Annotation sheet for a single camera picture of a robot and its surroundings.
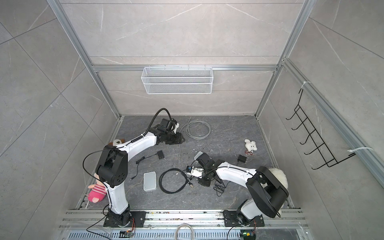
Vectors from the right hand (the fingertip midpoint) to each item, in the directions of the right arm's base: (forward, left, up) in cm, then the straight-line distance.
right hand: (201, 175), depth 88 cm
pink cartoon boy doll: (-9, +55, +7) cm, 56 cm away
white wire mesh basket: (+55, +14, +30) cm, 65 cm away
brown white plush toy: (+24, +57, +4) cm, 62 cm away
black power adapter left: (+13, +26, +2) cm, 29 cm away
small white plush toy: (+19, -34, +3) cm, 39 cm away
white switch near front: (-4, +30, +3) cm, 30 cm away
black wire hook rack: (-7, -51, +31) cm, 60 cm away
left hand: (+21, +11, +11) cm, 26 cm away
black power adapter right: (+11, -27, 0) cm, 29 cm away
